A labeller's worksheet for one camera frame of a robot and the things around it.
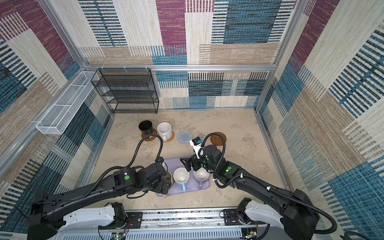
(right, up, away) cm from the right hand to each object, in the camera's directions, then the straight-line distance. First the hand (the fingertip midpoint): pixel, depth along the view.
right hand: (188, 157), depth 77 cm
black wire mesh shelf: (-45, +41, +32) cm, 68 cm away
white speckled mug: (-17, +12, +25) cm, 33 cm away
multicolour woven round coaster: (+8, +10, +28) cm, 31 cm away
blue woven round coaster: (-4, +8, +28) cm, 29 cm away
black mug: (-28, +14, +22) cm, 39 cm away
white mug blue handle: (-4, -12, +8) cm, 15 cm away
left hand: (-11, -11, -4) cm, 16 cm away
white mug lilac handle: (+7, -12, +10) cm, 17 cm away
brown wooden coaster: (-26, +7, +25) cm, 37 cm away
